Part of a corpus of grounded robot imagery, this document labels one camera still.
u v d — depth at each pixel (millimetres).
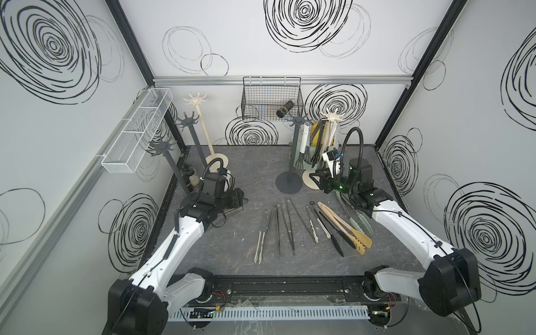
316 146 829
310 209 957
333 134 767
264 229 867
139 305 378
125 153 707
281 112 891
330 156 680
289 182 1043
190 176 983
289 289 756
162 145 665
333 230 881
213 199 590
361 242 829
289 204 967
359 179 604
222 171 688
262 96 963
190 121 744
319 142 823
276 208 942
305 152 800
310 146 814
